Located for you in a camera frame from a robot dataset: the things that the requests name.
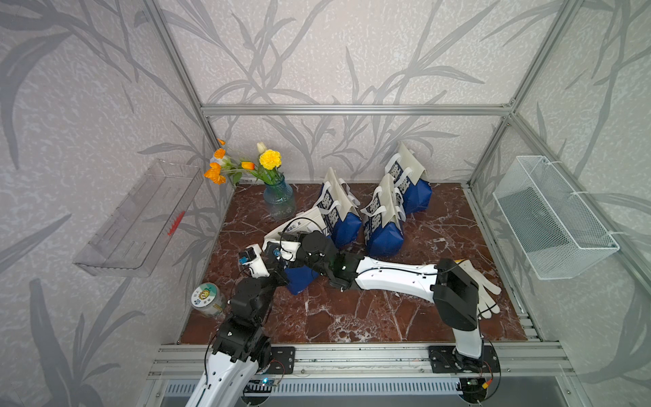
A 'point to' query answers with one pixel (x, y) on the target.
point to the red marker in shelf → (175, 223)
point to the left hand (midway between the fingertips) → (285, 253)
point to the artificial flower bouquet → (220, 165)
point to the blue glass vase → (279, 200)
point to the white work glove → (486, 303)
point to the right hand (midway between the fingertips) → (281, 231)
